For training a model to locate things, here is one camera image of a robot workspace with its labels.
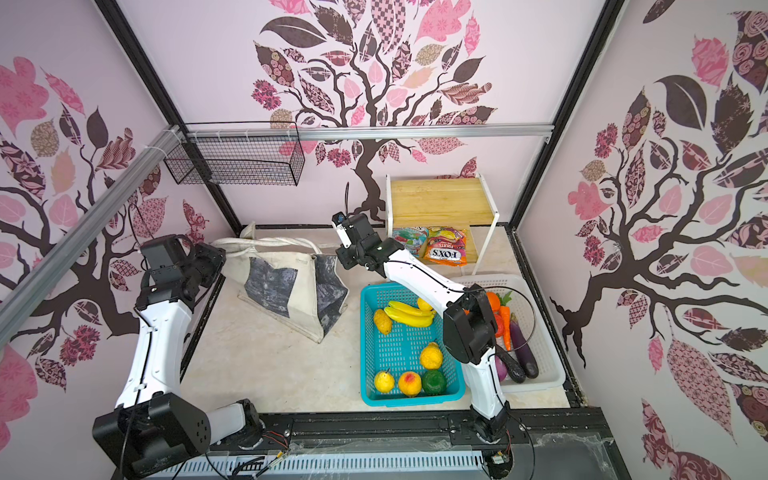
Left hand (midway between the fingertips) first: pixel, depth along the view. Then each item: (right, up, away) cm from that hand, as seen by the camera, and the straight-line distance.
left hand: (226, 251), depth 77 cm
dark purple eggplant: (+77, -32, +3) cm, 83 cm away
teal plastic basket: (+47, -32, +9) cm, 58 cm away
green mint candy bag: (+50, +4, +15) cm, 53 cm away
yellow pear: (+42, -35, +1) cm, 55 cm away
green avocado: (+55, -35, +1) cm, 65 cm away
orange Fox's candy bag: (+61, +2, +13) cm, 62 cm away
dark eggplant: (+81, -29, +6) cm, 87 cm away
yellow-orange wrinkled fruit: (+41, -21, +11) cm, 48 cm away
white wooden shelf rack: (+58, +14, +5) cm, 60 cm away
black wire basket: (-6, +32, +18) cm, 37 cm away
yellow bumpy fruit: (+55, -29, +4) cm, 62 cm away
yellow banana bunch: (+50, -20, +15) cm, 56 cm away
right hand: (+30, +3, +10) cm, 32 cm away
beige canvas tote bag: (+14, -8, +6) cm, 18 cm away
